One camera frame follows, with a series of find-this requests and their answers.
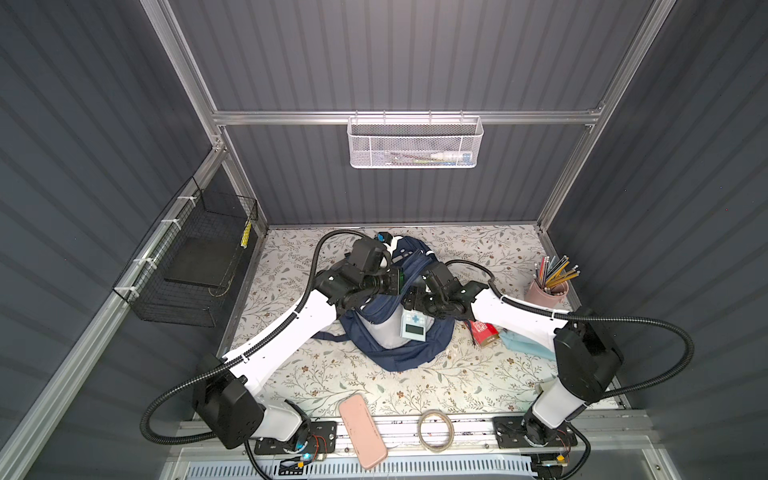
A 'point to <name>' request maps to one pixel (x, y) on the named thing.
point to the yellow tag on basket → (245, 235)
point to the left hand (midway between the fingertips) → (406, 276)
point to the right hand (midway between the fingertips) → (412, 305)
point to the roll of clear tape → (451, 430)
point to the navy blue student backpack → (373, 328)
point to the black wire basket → (180, 275)
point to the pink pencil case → (362, 430)
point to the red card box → (481, 333)
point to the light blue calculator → (413, 324)
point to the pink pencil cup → (548, 296)
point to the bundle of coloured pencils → (550, 273)
